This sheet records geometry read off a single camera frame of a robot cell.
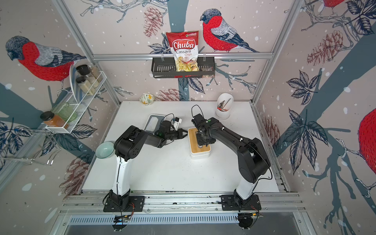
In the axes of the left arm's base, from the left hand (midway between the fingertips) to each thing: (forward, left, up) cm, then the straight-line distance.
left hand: (192, 131), depth 97 cm
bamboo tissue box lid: (-11, -1, +5) cm, 12 cm away
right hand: (-9, -7, +4) cm, 12 cm away
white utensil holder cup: (+21, -24, +6) cm, 32 cm away
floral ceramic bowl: (+35, +39, -3) cm, 52 cm away
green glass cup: (-7, +63, +31) cm, 71 cm away
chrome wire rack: (-24, +68, +24) cm, 76 cm away
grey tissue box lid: (+6, +27, +1) cm, 28 cm away
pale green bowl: (-13, +56, -3) cm, 58 cm away
